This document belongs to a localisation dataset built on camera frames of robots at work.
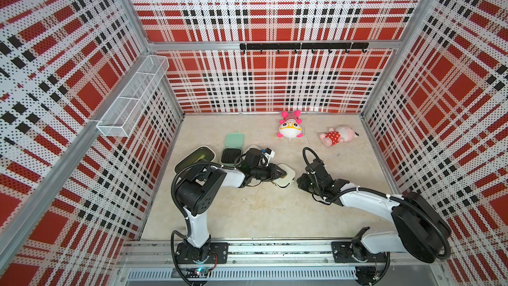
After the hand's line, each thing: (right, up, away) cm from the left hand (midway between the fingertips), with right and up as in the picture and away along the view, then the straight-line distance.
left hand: (287, 173), depth 89 cm
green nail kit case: (-27, +13, +19) cm, 36 cm away
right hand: (+6, -3, -1) cm, 7 cm away
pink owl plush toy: (+4, +23, +15) cm, 28 cm away
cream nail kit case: (0, -3, -1) cm, 3 cm away
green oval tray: (-41, +9, +6) cm, 42 cm away
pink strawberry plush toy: (+31, +18, +15) cm, 39 cm away
